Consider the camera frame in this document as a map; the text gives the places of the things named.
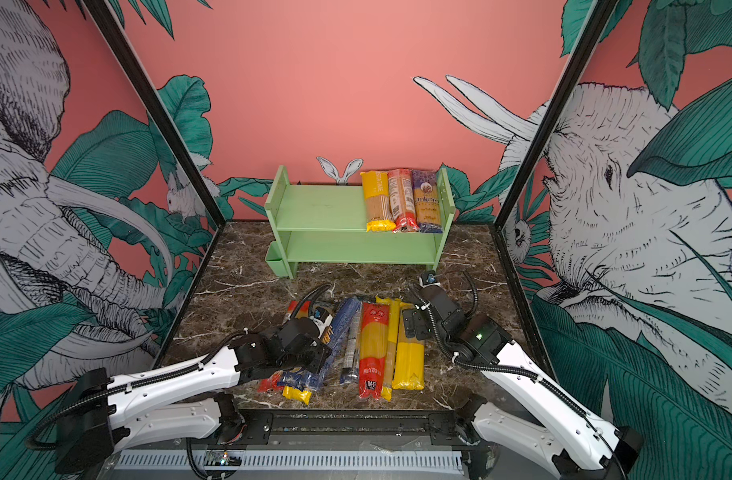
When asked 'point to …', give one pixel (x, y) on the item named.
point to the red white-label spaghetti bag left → (274, 381)
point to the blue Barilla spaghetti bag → (344, 314)
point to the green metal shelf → (325, 224)
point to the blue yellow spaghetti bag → (299, 384)
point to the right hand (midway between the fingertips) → (420, 309)
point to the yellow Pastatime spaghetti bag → (378, 210)
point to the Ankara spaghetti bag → (427, 201)
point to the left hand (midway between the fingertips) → (331, 348)
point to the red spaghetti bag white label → (402, 200)
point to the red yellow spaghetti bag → (373, 350)
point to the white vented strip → (296, 462)
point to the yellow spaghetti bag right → (409, 371)
